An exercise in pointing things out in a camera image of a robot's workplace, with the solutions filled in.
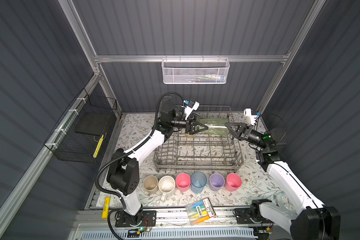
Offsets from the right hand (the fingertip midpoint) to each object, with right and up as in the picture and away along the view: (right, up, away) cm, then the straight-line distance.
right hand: (227, 129), depth 63 cm
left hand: (-7, +1, +6) cm, 9 cm away
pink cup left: (-19, -31, +21) cm, 42 cm away
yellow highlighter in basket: (-59, -8, +6) cm, 60 cm away
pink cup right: (+10, -30, +20) cm, 37 cm away
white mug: (-28, -33, +19) cm, 47 cm away
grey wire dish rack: (+3, -14, +36) cm, 39 cm away
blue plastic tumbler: (-10, -29, +19) cm, 36 cm away
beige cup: (-37, -31, +19) cm, 52 cm away
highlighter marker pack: (-10, -41, +11) cm, 44 cm away
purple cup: (0, -30, +21) cm, 36 cm away
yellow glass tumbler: (-15, -6, +45) cm, 48 cm away
